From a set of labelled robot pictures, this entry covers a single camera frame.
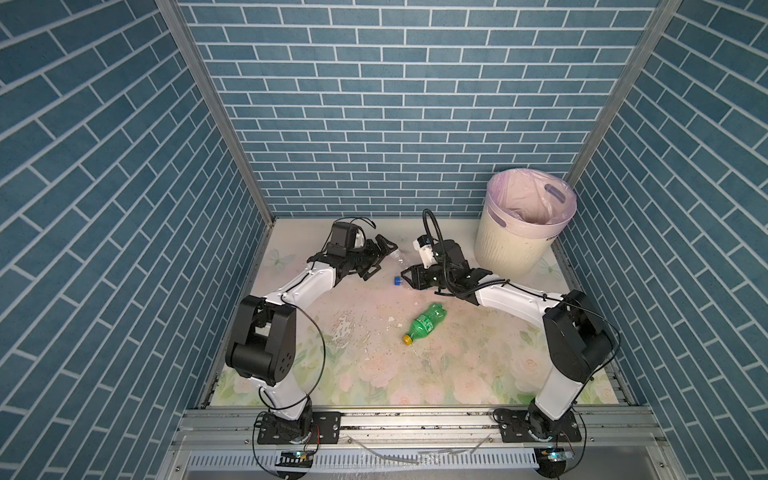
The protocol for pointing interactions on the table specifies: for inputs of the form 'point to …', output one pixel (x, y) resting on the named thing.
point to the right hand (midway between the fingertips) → (404, 269)
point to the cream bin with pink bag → (522, 211)
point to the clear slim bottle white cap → (401, 258)
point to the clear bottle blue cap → (397, 281)
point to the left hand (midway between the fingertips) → (391, 254)
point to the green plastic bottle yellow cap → (423, 325)
